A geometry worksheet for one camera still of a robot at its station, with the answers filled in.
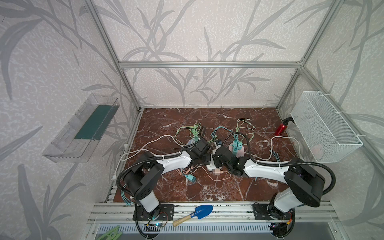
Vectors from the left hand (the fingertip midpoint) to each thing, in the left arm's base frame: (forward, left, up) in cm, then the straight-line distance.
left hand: (210, 155), depth 90 cm
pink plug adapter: (-10, -3, -1) cm, 10 cm away
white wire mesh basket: (-6, -49, +31) cm, 58 cm away
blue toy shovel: (-29, +5, -3) cm, 30 cm away
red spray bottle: (+18, -48, +4) cm, 52 cm away
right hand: (+2, -3, +2) cm, 4 cm away
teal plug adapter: (-13, +11, -1) cm, 17 cm away
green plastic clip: (-39, +45, -3) cm, 60 cm away
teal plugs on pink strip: (+6, -17, +3) cm, 18 cm away
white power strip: (-6, -1, -1) cm, 7 cm away
